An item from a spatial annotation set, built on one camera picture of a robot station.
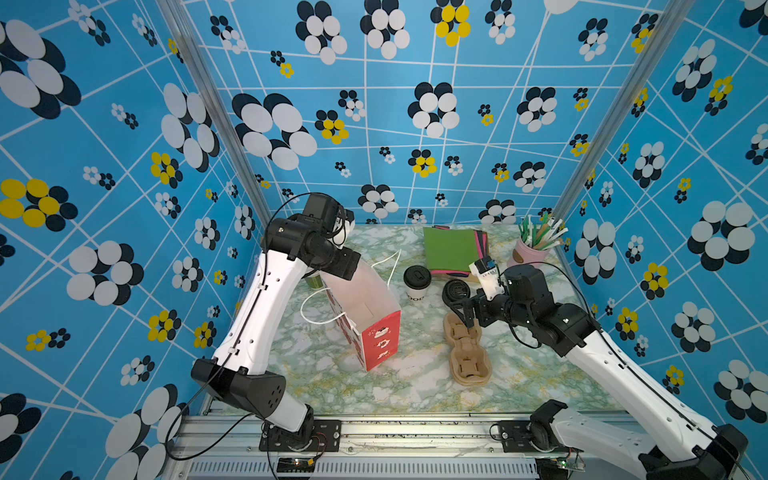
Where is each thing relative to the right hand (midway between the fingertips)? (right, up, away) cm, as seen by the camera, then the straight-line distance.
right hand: (467, 298), depth 74 cm
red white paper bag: (-26, -9, +22) cm, 35 cm away
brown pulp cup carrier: (+3, -19, +8) cm, 21 cm away
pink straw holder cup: (+24, +11, +23) cm, 35 cm away
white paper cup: (-11, -3, +22) cm, 25 cm away
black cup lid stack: (+1, -1, +20) cm, 20 cm away
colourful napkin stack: (+3, +11, +38) cm, 40 cm away
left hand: (-31, +10, -1) cm, 33 cm away
